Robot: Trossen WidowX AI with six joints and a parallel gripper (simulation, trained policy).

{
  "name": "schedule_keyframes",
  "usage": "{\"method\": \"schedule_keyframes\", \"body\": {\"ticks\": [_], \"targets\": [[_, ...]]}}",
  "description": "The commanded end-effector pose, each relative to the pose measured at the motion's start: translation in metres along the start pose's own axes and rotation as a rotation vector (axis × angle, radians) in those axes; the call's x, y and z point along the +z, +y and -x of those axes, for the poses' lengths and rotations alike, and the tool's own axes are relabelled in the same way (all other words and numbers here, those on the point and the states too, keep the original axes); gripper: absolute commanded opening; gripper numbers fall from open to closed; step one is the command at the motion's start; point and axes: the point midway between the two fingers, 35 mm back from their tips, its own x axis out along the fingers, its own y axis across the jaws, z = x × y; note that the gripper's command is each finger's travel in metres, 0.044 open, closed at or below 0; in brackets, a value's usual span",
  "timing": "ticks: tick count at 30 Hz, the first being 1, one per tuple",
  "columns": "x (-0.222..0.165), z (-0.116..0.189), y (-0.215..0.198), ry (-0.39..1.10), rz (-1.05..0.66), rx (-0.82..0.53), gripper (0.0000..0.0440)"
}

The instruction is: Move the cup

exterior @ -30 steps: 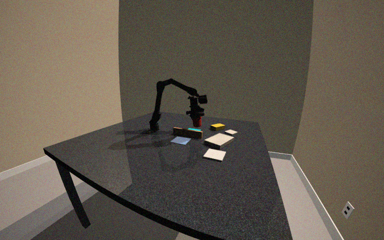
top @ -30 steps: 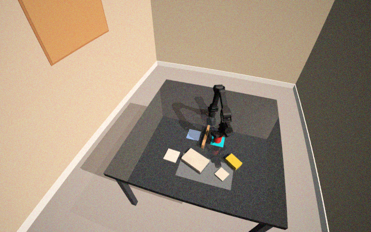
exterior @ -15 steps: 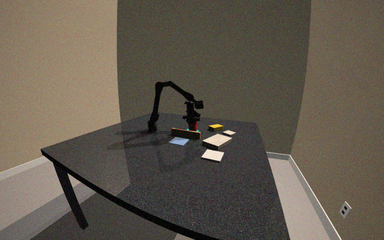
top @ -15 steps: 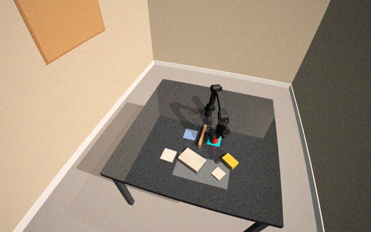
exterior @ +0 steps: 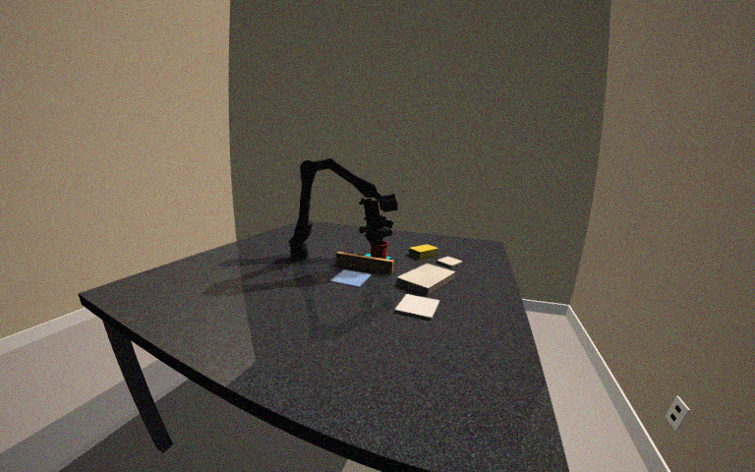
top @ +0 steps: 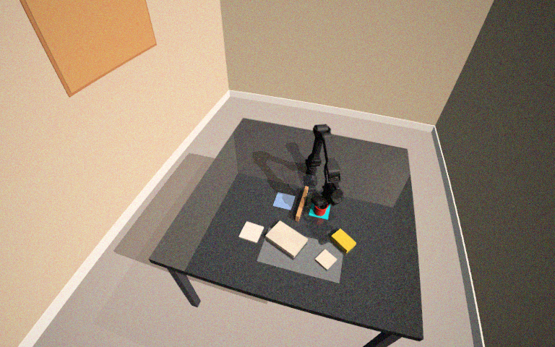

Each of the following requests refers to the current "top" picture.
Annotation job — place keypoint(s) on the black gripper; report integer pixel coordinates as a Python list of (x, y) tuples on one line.
[(321, 201)]

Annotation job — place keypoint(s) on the yellow flat block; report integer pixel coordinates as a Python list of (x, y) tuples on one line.
[(343, 240)]

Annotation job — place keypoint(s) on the red cup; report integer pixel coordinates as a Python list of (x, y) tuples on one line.
[(321, 212)]

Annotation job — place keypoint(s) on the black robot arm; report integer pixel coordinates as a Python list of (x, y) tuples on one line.
[(331, 168)]

